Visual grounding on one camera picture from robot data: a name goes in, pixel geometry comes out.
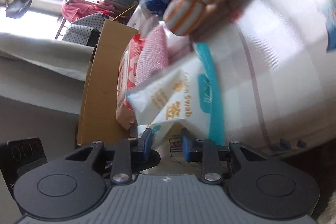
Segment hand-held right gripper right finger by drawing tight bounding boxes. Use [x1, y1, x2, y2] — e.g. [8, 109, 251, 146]
[182, 128, 270, 185]

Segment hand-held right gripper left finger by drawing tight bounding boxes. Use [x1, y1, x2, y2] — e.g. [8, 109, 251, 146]
[64, 128, 154, 186]

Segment white cotton swab packet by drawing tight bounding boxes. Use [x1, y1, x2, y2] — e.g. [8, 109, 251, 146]
[125, 43, 225, 156]

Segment brown cardboard box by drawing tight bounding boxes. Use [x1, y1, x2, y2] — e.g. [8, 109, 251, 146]
[76, 20, 139, 147]

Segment pink wet wipes pack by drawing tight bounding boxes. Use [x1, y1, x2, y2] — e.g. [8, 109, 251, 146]
[116, 34, 147, 130]

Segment pink knitted cloth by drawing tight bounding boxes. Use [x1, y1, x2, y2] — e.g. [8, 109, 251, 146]
[135, 26, 170, 88]

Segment white curtain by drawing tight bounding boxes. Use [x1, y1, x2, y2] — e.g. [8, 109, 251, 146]
[0, 31, 95, 109]

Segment yellow stick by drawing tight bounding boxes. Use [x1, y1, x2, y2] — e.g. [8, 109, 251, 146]
[112, 3, 138, 22]

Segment polka dot cloth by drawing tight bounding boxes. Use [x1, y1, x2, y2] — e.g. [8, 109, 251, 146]
[64, 14, 105, 45]

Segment grey blue hanging cloth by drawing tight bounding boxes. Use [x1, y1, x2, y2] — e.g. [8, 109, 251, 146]
[5, 0, 33, 18]

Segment pink hanging clothes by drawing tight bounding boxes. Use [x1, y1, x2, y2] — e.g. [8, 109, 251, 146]
[62, 0, 116, 22]

